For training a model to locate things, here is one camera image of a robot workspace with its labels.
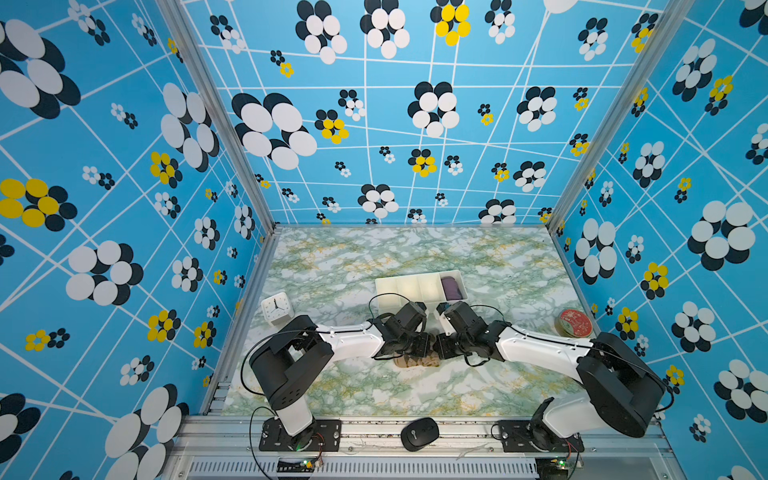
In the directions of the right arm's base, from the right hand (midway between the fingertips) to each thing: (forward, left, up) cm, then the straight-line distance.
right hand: (435, 347), depth 87 cm
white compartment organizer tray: (+21, 0, -1) cm, 21 cm away
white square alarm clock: (+11, +49, +3) cm, 51 cm away
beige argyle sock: (-4, +2, +1) cm, 5 cm away
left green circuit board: (-29, +36, -2) cm, 46 cm away
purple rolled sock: (+18, -6, +4) cm, 20 cm away
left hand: (-1, +1, +1) cm, 2 cm away
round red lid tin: (+7, -42, +2) cm, 43 cm away
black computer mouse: (-22, +6, +1) cm, 23 cm away
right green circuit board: (-28, -26, -3) cm, 39 cm away
